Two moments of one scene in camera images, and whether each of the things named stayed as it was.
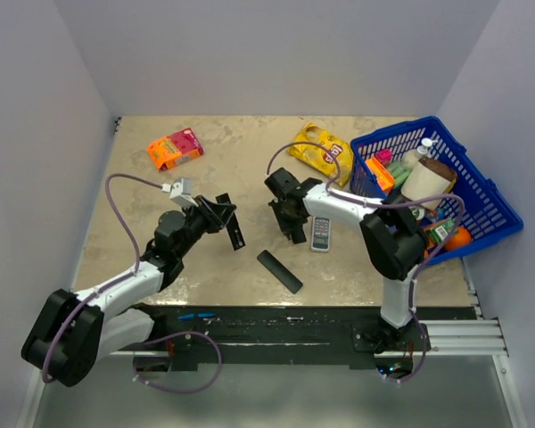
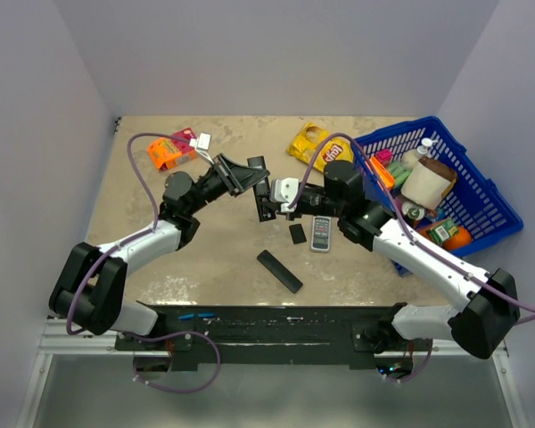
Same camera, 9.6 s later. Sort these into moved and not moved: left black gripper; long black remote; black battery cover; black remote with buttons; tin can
Moved: black remote with buttons; left black gripper
Not moved: black battery cover; long black remote; tin can
